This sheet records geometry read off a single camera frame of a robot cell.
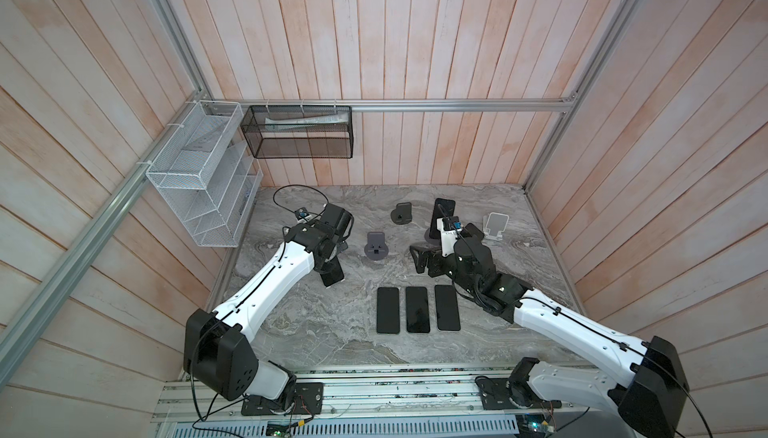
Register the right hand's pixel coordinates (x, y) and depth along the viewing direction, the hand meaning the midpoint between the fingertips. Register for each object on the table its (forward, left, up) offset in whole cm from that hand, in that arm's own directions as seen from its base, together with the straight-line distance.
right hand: (423, 245), depth 78 cm
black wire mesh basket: (+33, +37, +12) cm, 52 cm away
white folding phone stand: (+19, -27, -16) cm, 37 cm away
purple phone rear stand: (+19, -8, -7) cm, 22 cm away
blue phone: (+2, +27, -20) cm, 34 cm away
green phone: (-10, +9, -21) cm, 25 cm away
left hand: (-1, +28, -4) cm, 28 cm away
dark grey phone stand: (+26, +4, -18) cm, 32 cm away
